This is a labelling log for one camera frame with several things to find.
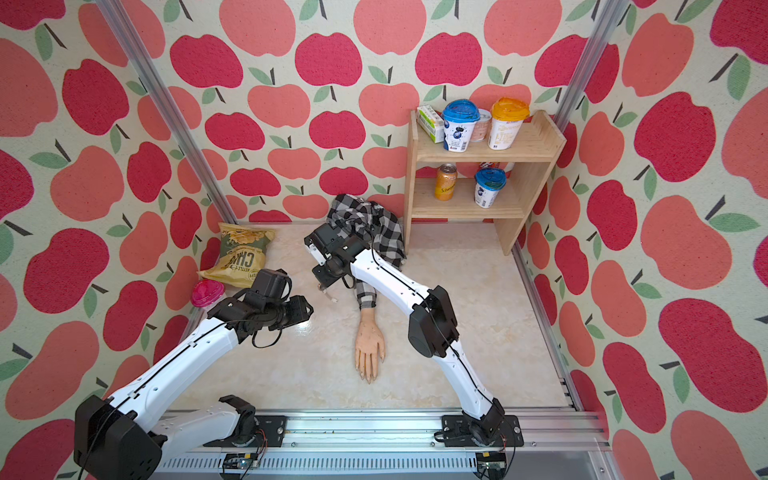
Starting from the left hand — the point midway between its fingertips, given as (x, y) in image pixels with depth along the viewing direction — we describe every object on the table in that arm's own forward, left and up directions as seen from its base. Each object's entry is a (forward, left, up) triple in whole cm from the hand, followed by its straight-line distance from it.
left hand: (310, 315), depth 80 cm
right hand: (+13, -3, 0) cm, 14 cm away
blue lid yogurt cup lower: (+36, -52, +18) cm, 66 cm away
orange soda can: (+38, -40, +16) cm, 58 cm away
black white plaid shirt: (+43, -17, -10) cm, 47 cm away
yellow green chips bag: (+26, +29, -6) cm, 39 cm away
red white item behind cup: (+52, -64, +14) cm, 83 cm away
